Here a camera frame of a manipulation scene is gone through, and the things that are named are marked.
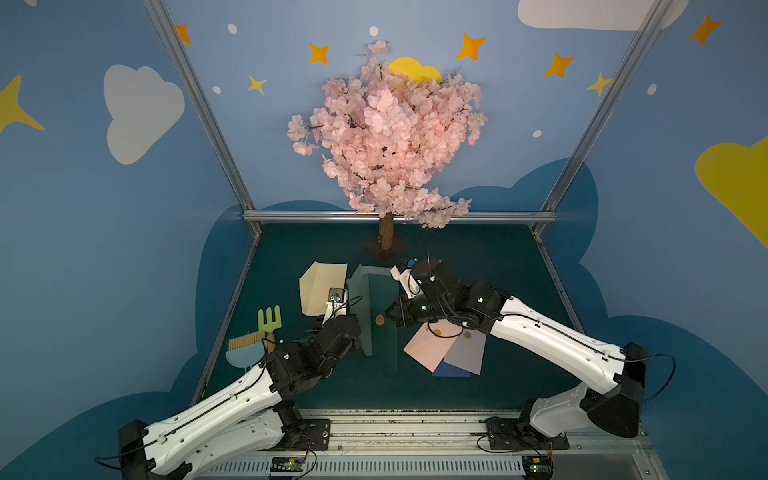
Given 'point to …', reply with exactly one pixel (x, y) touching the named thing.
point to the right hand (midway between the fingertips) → (388, 311)
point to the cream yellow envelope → (315, 284)
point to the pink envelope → (432, 341)
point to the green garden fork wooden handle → (270, 326)
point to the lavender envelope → (467, 351)
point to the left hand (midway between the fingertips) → (348, 313)
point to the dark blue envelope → (450, 370)
